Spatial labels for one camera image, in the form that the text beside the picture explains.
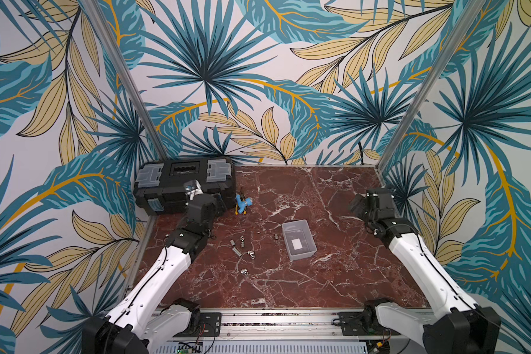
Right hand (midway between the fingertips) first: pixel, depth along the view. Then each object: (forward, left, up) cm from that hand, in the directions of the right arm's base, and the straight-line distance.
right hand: (361, 206), depth 81 cm
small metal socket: (-3, +45, -18) cm, 49 cm away
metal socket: (-9, +41, -17) cm, 46 cm away
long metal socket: (-5, +49, -18) cm, 53 cm away
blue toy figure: (+14, +46, -16) cm, 51 cm away
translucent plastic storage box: (-3, +22, -18) cm, 29 cm away
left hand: (+1, +53, +3) cm, 53 cm away
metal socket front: (-16, +44, -18) cm, 50 cm away
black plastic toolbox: (+13, +78, -1) cm, 79 cm away
